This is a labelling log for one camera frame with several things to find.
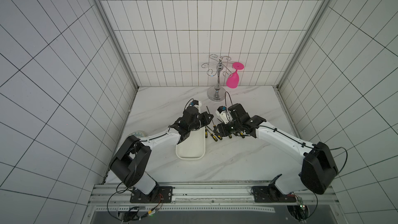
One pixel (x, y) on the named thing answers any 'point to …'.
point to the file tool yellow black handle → (206, 133)
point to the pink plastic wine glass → (232, 80)
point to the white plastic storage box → (193, 147)
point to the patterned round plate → (137, 134)
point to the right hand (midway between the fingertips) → (211, 131)
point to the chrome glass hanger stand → (218, 93)
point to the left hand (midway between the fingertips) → (212, 118)
